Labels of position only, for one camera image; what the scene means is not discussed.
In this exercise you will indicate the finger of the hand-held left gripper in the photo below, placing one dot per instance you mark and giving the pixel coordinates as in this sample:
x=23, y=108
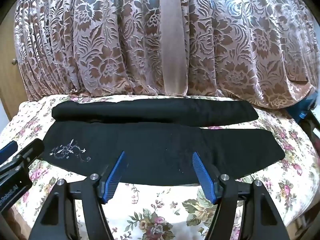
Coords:
x=8, y=149
x=32, y=148

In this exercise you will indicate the blue plastic bag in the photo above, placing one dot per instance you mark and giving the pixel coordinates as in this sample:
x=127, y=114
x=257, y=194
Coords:
x=302, y=107

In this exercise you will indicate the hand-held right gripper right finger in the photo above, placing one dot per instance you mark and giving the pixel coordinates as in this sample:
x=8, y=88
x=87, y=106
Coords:
x=203, y=177

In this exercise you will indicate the black pants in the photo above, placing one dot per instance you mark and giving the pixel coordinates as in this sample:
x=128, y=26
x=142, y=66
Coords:
x=162, y=150

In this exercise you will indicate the floral bed sheet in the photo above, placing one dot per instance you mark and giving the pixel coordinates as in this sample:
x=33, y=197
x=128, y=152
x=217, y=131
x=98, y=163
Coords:
x=287, y=180

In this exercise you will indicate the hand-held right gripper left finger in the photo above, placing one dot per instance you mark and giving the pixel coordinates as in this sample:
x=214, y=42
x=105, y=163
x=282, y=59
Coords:
x=115, y=177

